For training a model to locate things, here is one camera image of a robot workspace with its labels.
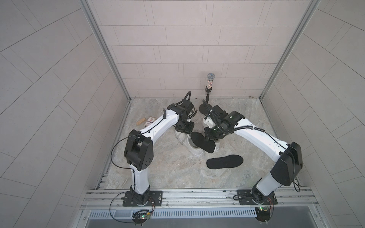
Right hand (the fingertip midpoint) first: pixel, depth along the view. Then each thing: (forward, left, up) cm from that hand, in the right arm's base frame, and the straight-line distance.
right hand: (203, 139), depth 77 cm
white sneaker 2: (+1, -8, -6) cm, 10 cm away
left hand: (+8, +6, -4) cm, 11 cm away
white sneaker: (+3, +10, -4) cm, 11 cm away
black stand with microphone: (+34, -8, +16) cm, 38 cm away
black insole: (-7, -14, -16) cm, 23 cm away
